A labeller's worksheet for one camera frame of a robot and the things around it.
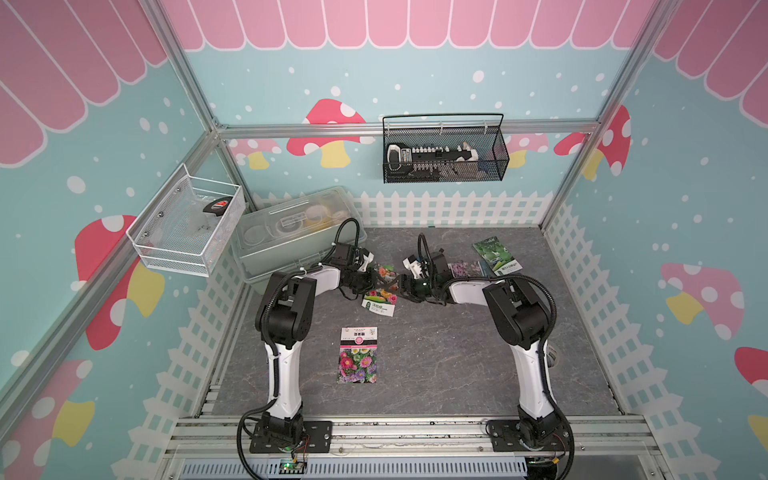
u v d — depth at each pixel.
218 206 0.79
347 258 0.87
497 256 1.12
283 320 0.56
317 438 0.74
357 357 0.87
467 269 1.06
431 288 0.85
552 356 0.86
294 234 0.95
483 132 0.90
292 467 0.71
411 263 0.96
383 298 1.00
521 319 0.57
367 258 0.99
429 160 0.87
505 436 0.74
